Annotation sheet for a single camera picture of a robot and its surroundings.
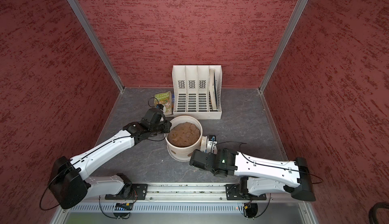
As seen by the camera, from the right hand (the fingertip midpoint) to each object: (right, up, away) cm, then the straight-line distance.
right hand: (206, 164), depth 71 cm
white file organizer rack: (-5, +38, +46) cm, 60 cm away
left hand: (-20, +16, +11) cm, 27 cm away
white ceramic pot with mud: (-12, +10, +11) cm, 19 cm away
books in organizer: (+5, +38, +19) cm, 43 cm away
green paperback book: (-29, +31, +37) cm, 57 cm away
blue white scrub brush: (-1, +8, +5) cm, 10 cm away
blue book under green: (-23, +30, +36) cm, 52 cm away
